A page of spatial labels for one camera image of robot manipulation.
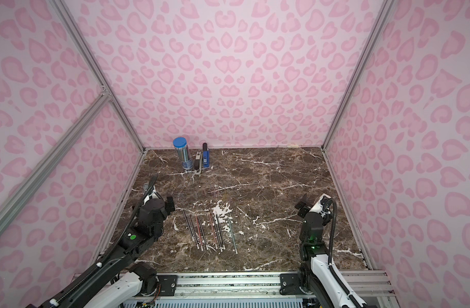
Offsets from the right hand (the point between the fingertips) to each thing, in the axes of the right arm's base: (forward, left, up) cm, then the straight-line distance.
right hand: (314, 197), depth 82 cm
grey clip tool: (+27, +57, -9) cm, 63 cm away
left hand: (-3, +65, +7) cm, 65 cm away
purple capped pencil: (-11, +42, -12) cm, 45 cm away
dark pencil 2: (-13, +52, -12) cm, 55 cm away
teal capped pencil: (-12, +35, -13) cm, 39 cm away
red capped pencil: (-5, +46, -12) cm, 48 cm away
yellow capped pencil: (-11, +41, -12) cm, 44 cm away
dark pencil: (-10, +55, -12) cm, 57 cm away
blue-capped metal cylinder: (+26, +62, +6) cm, 68 cm away
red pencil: (-12, +50, -12) cm, 53 cm away
